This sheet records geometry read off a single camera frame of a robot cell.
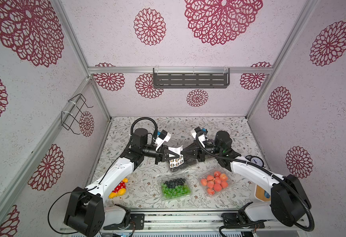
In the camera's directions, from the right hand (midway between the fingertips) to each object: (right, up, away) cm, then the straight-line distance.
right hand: (181, 153), depth 67 cm
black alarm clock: (+49, -8, +26) cm, 56 cm away
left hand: (-2, -2, +1) cm, 3 cm away
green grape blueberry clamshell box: (-2, -21, +13) cm, 24 cm away
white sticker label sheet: (-2, -4, +1) cm, 4 cm away
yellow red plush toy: (-32, -21, +11) cm, 40 cm away
